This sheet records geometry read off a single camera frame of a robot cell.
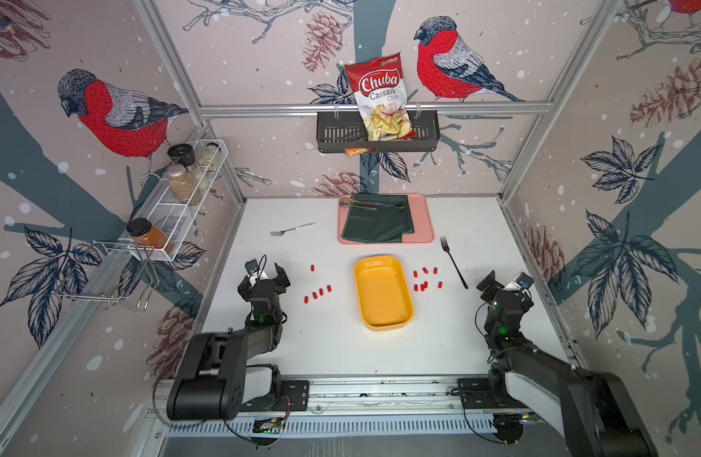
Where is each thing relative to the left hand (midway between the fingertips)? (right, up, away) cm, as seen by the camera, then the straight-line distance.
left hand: (267, 264), depth 88 cm
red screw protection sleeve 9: (+57, -8, +6) cm, 58 cm away
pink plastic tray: (+55, +18, +30) cm, 66 cm away
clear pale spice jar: (-17, +34, -3) cm, 38 cm away
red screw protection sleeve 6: (+49, -9, +6) cm, 50 cm away
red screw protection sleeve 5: (+53, -4, +9) cm, 54 cm away
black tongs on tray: (+33, +20, +30) cm, 49 cm away
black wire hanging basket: (+23, +45, +7) cm, 51 cm away
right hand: (+74, -3, -2) cm, 75 cm away
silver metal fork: (-1, +9, +22) cm, 24 cm away
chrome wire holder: (-22, +3, -30) cm, 38 cm away
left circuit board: (+6, -38, -18) cm, 43 cm away
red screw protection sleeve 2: (+15, -11, +4) cm, 19 cm away
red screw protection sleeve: (+12, -12, +3) cm, 17 cm away
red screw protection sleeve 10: (+56, -4, +9) cm, 57 cm away
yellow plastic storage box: (+38, -11, +3) cm, 39 cm away
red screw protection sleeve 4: (+19, -9, +6) cm, 22 cm away
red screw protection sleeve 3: (+17, -10, +5) cm, 20 cm away
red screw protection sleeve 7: (+51, -9, +6) cm, 52 cm away
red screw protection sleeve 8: (+52, -8, +7) cm, 53 cm away
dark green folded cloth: (+40, +12, +24) cm, 48 cm away
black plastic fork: (+62, +3, +16) cm, 64 cm away
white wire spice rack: (-21, +15, -13) cm, 29 cm away
